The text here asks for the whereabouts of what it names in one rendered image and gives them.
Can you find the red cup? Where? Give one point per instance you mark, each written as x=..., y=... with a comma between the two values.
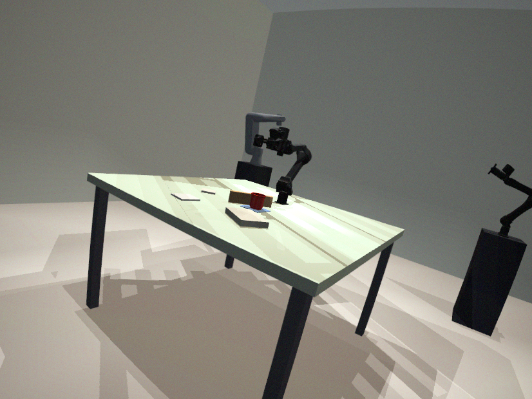
x=257, y=201

